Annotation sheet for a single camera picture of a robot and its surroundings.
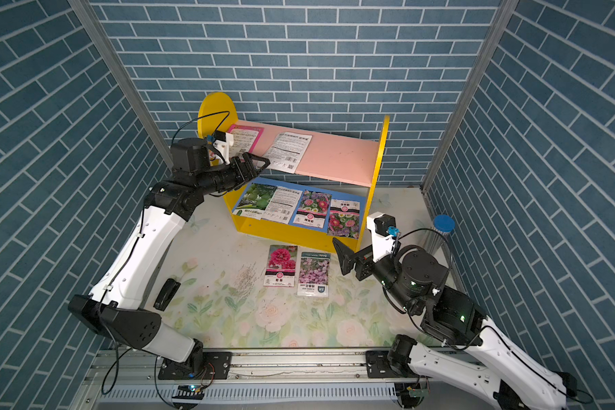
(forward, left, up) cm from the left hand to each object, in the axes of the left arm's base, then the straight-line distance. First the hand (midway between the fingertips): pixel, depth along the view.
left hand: (270, 166), depth 68 cm
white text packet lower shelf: (+11, 0, -28) cm, 30 cm away
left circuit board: (-45, +23, -46) cm, 68 cm away
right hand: (-20, -21, -2) cm, 29 cm away
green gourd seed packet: (+12, +11, -27) cm, 32 cm away
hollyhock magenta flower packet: (-8, 0, -42) cm, 42 cm away
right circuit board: (-46, -41, -41) cm, 74 cm away
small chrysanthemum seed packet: (+4, -23, -27) cm, 36 cm away
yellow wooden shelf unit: (+19, -13, -28) cm, 36 cm away
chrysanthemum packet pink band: (+8, -12, -27) cm, 31 cm away
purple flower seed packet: (-11, -12, -41) cm, 44 cm away
